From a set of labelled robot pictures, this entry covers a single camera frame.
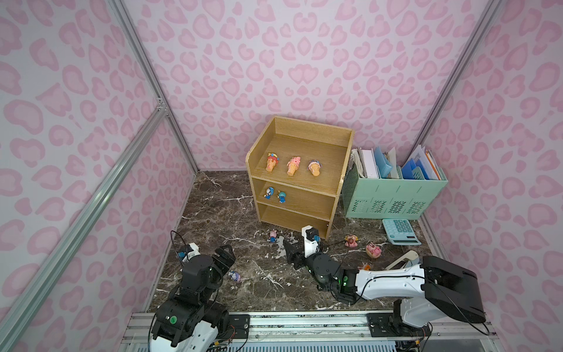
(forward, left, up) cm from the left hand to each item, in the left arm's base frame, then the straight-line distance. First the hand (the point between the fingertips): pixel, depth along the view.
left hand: (227, 250), depth 72 cm
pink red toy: (-1, -50, -15) cm, 52 cm away
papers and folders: (+32, -54, +8) cm, 63 cm away
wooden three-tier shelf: (+23, -23, +14) cm, 35 cm away
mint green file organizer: (+23, -60, -4) cm, 65 cm away
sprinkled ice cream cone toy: (+25, -15, +16) cm, 33 cm away
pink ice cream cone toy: (+23, -22, +16) cm, 35 cm away
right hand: (+4, -21, -1) cm, 22 cm away
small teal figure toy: (+22, -18, 0) cm, 28 cm away
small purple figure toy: (-3, 0, -16) cm, 16 cm away
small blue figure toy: (+23, -13, +1) cm, 26 cm away
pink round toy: (+6, -54, -15) cm, 56 cm away
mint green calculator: (+15, -68, -17) cm, 72 cm away
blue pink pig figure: (+13, -13, -17) cm, 25 cm away
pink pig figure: (+11, -46, -15) cm, 49 cm away
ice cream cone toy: (+22, -29, +16) cm, 40 cm away
